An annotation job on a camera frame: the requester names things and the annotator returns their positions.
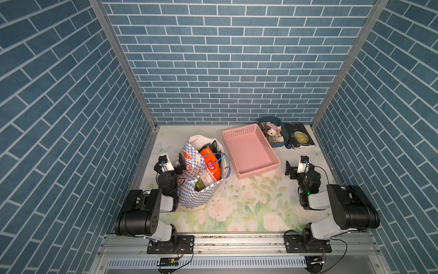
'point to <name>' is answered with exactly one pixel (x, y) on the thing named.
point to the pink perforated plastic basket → (251, 153)
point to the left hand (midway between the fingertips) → (176, 155)
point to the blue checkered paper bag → (188, 198)
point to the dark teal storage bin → (267, 123)
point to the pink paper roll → (271, 132)
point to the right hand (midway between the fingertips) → (298, 161)
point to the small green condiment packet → (199, 185)
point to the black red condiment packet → (213, 146)
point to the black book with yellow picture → (298, 136)
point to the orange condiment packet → (212, 173)
